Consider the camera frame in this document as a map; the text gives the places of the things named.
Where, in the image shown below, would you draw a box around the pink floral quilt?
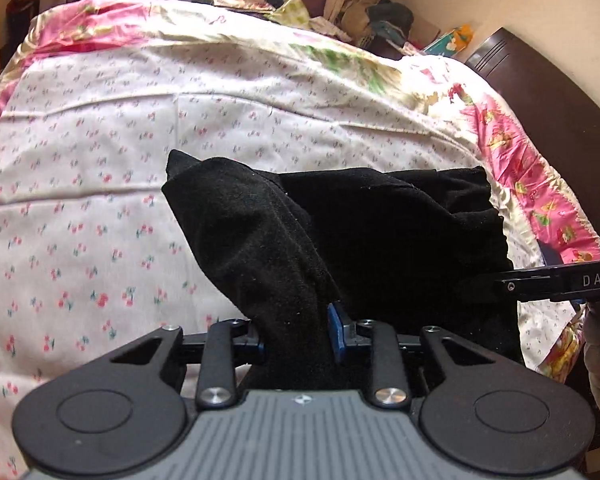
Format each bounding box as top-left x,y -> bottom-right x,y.
0,0 -> 600,386

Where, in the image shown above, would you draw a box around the printed plastic bags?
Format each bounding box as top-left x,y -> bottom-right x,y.
192,0 -> 326,26

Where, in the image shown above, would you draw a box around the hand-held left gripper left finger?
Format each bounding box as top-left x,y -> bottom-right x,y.
109,318 -> 267,410

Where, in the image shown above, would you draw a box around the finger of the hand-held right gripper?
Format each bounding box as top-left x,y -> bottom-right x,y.
494,265 -> 572,304

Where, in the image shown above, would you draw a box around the pile of clothes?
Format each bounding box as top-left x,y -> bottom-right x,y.
340,1 -> 416,48

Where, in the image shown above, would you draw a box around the dark wooden headboard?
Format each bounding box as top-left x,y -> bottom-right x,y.
462,27 -> 600,461

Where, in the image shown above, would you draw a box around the cherry print bed sheet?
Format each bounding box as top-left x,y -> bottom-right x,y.
0,52 -> 571,480

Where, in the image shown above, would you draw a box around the colourful printed box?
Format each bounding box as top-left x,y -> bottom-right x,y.
422,25 -> 476,58

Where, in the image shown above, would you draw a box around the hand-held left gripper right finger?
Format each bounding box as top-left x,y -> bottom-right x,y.
326,301 -> 497,410

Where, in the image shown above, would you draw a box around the black pants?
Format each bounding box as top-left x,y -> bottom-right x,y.
161,149 -> 526,393

